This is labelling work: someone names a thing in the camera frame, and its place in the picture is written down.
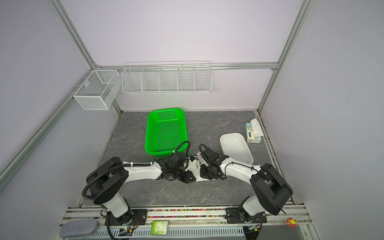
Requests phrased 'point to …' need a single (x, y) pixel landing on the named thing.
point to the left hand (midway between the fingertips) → (194, 182)
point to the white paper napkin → (194, 167)
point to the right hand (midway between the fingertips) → (202, 176)
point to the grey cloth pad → (78, 228)
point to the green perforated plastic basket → (166, 131)
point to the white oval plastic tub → (234, 145)
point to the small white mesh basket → (99, 89)
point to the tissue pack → (254, 131)
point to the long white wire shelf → (170, 77)
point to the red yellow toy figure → (291, 222)
